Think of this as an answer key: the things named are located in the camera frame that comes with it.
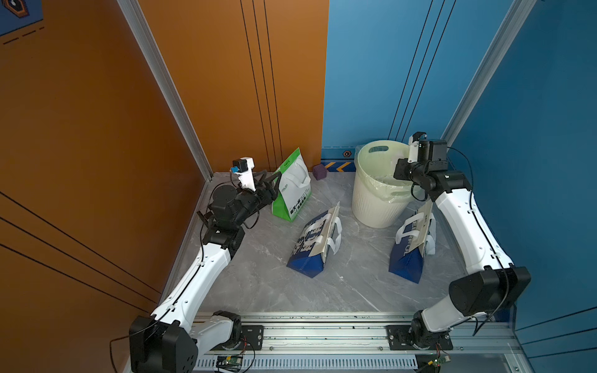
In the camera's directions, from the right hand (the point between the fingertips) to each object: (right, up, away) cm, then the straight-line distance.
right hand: (400, 163), depth 79 cm
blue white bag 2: (+3, -25, -5) cm, 26 cm away
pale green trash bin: (-7, -13, +2) cm, 14 cm away
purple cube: (-26, +1, +37) cm, 45 cm away
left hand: (-42, -3, -9) cm, 43 cm away
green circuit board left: (-56, -63, -8) cm, 84 cm away
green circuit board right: (+8, -61, -10) cm, 62 cm away
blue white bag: (-27, -24, +2) cm, 36 cm away
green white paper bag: (-37, -8, +16) cm, 42 cm away
